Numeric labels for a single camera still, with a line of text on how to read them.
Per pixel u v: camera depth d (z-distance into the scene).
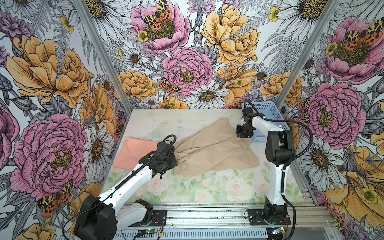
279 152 0.59
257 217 0.74
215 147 0.96
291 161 0.57
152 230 0.71
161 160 0.64
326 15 0.74
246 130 0.90
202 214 0.78
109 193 0.44
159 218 0.74
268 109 1.23
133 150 1.03
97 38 0.82
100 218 0.40
